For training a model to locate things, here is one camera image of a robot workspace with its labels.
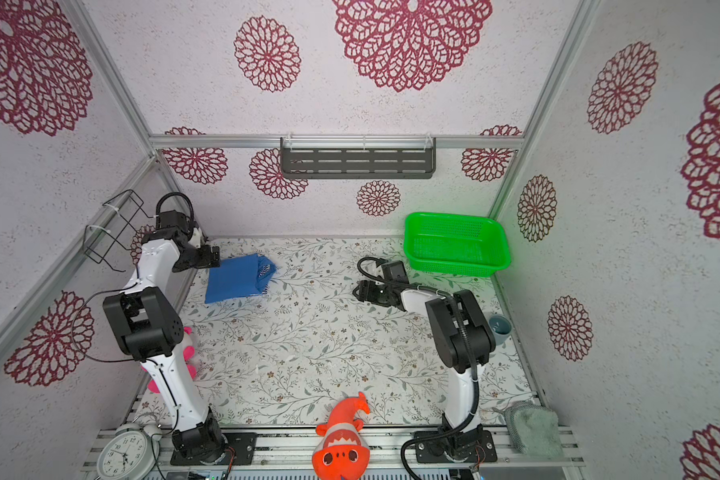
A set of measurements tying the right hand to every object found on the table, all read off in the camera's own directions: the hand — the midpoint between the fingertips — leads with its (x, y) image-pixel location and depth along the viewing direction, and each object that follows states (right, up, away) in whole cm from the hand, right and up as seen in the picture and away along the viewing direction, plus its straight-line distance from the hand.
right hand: (361, 289), depth 99 cm
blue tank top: (-43, +4, +5) cm, 43 cm away
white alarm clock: (-55, -36, -29) cm, 72 cm away
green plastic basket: (+43, +16, +19) cm, 50 cm away
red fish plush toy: (-4, -33, -34) cm, 48 cm away
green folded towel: (+44, -34, -23) cm, 60 cm away
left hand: (-51, +7, -3) cm, 51 cm away
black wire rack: (-64, +21, -16) cm, 69 cm away
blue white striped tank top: (-35, +6, +10) cm, 37 cm away
